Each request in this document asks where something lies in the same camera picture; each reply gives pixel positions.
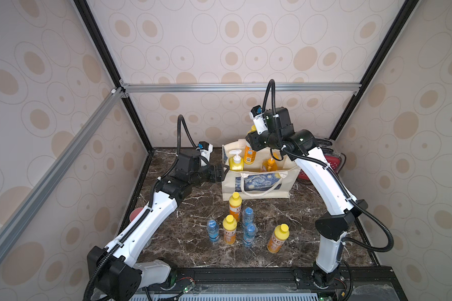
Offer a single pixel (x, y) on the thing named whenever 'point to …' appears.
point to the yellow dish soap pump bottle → (236, 163)
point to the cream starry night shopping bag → (259, 174)
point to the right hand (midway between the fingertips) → (261, 132)
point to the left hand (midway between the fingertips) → (228, 166)
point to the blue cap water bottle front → (249, 235)
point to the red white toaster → (336, 160)
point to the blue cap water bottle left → (213, 231)
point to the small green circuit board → (186, 289)
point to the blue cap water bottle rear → (248, 216)
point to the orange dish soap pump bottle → (270, 165)
